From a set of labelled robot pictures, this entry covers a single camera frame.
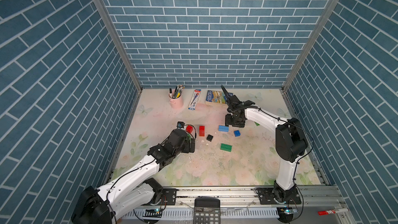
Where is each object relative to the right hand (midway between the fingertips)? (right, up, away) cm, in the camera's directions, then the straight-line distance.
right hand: (231, 124), depth 94 cm
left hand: (-23, -7, -12) cm, 27 cm away
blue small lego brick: (+4, -5, 0) cm, 7 cm away
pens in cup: (-33, +22, +4) cm, 40 cm away
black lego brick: (-13, -8, -1) cm, 16 cm away
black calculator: (-15, -34, -26) cm, 46 cm away
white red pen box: (-24, +16, +18) cm, 34 cm away
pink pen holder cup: (-36, +13, +11) cm, 40 cm away
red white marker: (+42, -36, -25) cm, 60 cm away
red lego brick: (-26, -3, +2) cm, 26 cm away
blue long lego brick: (-4, -3, +2) cm, 6 cm away
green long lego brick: (-4, -12, -5) cm, 14 cm away
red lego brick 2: (-18, -3, -2) cm, 18 cm away
